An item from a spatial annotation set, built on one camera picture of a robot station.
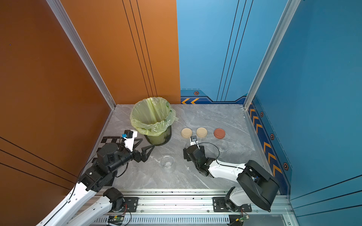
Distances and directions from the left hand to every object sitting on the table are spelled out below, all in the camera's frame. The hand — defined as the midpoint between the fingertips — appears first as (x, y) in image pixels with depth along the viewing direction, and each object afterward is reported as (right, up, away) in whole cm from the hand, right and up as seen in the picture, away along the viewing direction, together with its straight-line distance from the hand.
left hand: (148, 141), depth 70 cm
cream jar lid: (+19, +1, +32) cm, 38 cm away
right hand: (+22, -7, +19) cm, 30 cm away
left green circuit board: (-17, -41, +2) cm, 44 cm away
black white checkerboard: (-29, -4, +25) cm, 38 cm away
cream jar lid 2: (+30, +1, +33) cm, 45 cm away
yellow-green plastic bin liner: (-4, +13, +23) cm, 26 cm away
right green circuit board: (+48, -37, -1) cm, 61 cm away
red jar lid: (+43, 0, +33) cm, 55 cm away
